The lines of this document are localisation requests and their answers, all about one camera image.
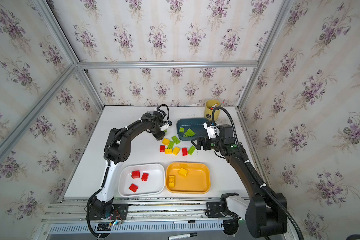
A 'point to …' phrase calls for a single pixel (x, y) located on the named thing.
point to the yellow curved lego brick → (171, 180)
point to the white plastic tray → (155, 184)
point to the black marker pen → (182, 236)
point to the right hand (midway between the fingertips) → (197, 141)
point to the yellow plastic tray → (197, 180)
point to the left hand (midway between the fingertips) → (159, 134)
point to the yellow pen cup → (209, 105)
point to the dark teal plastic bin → (195, 124)
